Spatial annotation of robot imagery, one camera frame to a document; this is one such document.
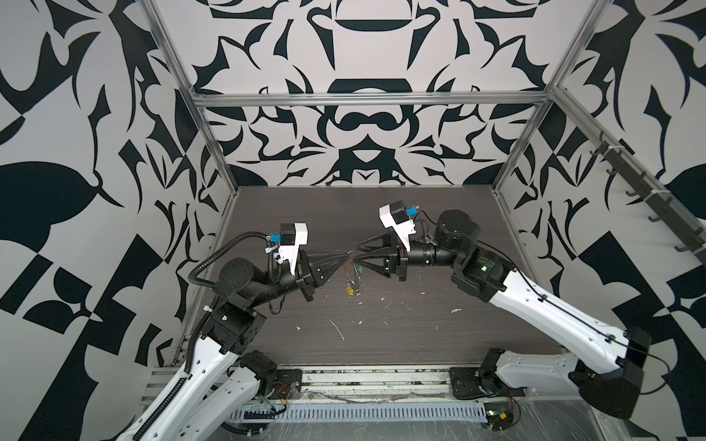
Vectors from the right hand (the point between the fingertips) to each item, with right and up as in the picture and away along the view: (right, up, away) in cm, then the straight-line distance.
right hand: (359, 254), depth 54 cm
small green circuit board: (+35, -44, +16) cm, 59 cm away
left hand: (-2, +1, -1) cm, 3 cm away
